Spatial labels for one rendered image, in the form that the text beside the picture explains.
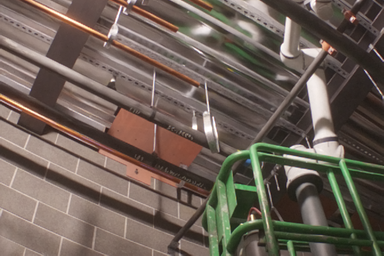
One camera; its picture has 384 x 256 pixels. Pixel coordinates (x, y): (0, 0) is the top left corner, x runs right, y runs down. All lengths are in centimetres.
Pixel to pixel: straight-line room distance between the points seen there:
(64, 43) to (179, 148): 122
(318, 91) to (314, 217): 80
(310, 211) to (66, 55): 177
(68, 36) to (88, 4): 25
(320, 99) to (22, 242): 187
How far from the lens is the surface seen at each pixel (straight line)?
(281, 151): 232
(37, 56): 279
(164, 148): 364
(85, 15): 298
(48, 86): 324
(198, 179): 314
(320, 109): 273
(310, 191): 243
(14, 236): 276
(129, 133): 358
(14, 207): 290
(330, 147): 267
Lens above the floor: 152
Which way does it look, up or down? 58 degrees up
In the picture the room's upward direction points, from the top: 5 degrees counter-clockwise
